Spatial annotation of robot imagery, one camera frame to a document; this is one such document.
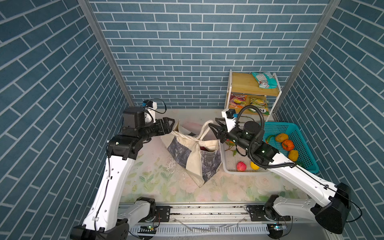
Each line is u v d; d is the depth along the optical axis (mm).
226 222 722
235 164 896
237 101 1012
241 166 845
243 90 850
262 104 994
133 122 457
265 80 866
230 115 549
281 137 985
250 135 510
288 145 945
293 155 909
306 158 869
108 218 359
